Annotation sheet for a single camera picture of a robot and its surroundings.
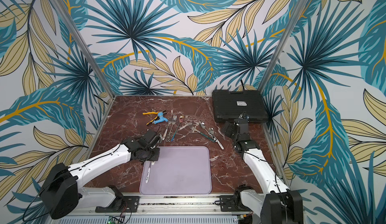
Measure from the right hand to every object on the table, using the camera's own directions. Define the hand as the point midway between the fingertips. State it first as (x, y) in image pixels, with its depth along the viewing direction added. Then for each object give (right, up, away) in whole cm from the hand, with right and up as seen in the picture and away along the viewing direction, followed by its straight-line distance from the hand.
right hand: (232, 126), depth 85 cm
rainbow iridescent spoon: (-30, +3, +19) cm, 36 cm away
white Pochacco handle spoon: (-6, -12, +10) cm, 16 cm away
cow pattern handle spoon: (-10, -5, +15) cm, 19 cm away
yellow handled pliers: (-48, +4, +19) cm, 51 cm away
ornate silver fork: (-35, +4, +21) cm, 41 cm away
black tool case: (+2, +13, +20) cm, 24 cm away
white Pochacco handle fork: (-46, -25, -3) cm, 53 cm away
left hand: (-43, -17, -3) cm, 46 cm away
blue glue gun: (-44, +4, +18) cm, 48 cm away
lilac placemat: (-28, -24, -1) cm, 37 cm away
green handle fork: (-22, -2, +17) cm, 28 cm away
